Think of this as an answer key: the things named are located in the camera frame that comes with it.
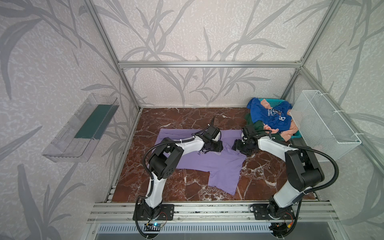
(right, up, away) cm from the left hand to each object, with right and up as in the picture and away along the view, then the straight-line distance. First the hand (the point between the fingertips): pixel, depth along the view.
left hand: (223, 144), depth 94 cm
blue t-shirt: (+39, +17, +8) cm, 43 cm away
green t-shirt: (+23, +10, +1) cm, 25 cm away
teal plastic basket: (+42, +29, +22) cm, 56 cm away
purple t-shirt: (0, -13, -4) cm, 14 cm away
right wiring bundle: (+26, -39, -20) cm, 51 cm away
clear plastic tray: (-69, +6, -29) cm, 75 cm away
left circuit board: (-38, -37, -22) cm, 57 cm away
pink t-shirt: (+38, +6, -2) cm, 39 cm away
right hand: (+8, -1, +1) cm, 8 cm away
